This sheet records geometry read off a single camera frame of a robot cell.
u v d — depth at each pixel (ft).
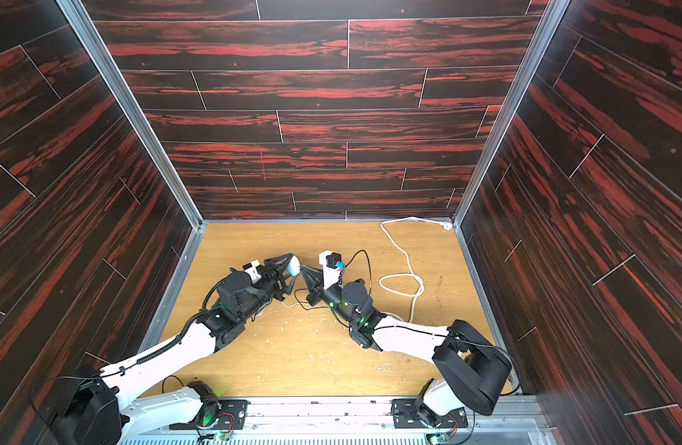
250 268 2.42
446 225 3.78
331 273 2.12
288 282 2.39
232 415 2.36
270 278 2.22
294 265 2.40
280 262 2.32
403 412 2.42
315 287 2.18
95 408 1.29
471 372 1.40
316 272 2.31
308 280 2.37
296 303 3.07
